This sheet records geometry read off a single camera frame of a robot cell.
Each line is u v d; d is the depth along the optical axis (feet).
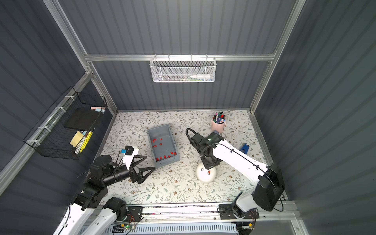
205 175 2.55
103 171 1.63
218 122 3.25
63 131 2.37
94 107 2.77
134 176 1.90
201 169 2.54
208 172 2.51
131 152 1.89
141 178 1.92
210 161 2.09
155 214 2.47
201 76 2.94
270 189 1.32
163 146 3.30
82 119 2.53
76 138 2.25
